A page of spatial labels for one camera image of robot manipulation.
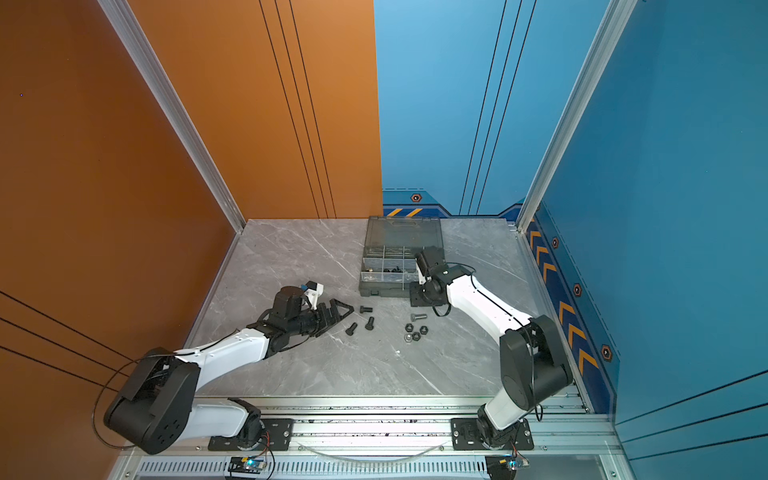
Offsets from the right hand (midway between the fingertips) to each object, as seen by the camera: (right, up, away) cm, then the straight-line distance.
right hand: (414, 297), depth 89 cm
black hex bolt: (-14, -9, +3) cm, 17 cm away
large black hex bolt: (-15, -5, +7) cm, 18 cm away
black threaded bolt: (-19, -10, +2) cm, 22 cm away
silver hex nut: (-2, -12, +1) cm, 13 cm away
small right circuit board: (+20, -37, -19) cm, 46 cm away
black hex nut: (-1, -10, +3) cm, 10 cm away
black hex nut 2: (+3, -11, +3) cm, 11 cm away
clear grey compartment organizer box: (-7, +16, +30) cm, 35 cm away
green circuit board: (-41, -37, -18) cm, 58 cm away
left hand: (-20, -4, -3) cm, 20 cm away
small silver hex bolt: (+1, -7, +5) cm, 8 cm away
